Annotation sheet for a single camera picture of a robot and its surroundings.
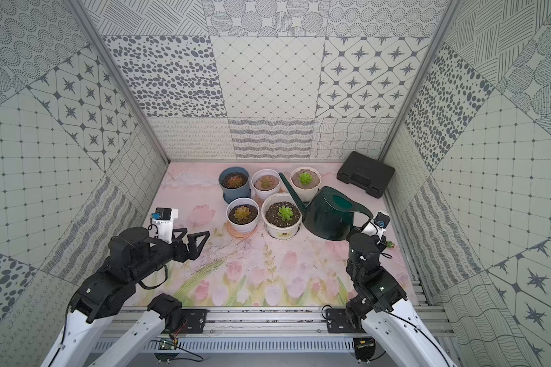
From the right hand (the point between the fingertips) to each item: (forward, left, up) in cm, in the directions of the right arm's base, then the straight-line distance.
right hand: (370, 222), depth 71 cm
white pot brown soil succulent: (+27, +19, -12) cm, 35 cm away
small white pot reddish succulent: (+26, +37, -12) cm, 47 cm away
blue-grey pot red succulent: (+26, +50, -12) cm, 57 cm away
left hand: (-5, +54, +5) cm, 54 cm away
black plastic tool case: (+38, -12, -17) cm, 43 cm away
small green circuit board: (-32, +65, -25) cm, 76 cm away
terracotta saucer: (+6, +48, -21) cm, 53 cm away
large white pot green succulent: (+10, +29, -13) cm, 33 cm away
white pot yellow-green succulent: (+10, +44, -12) cm, 47 cm away
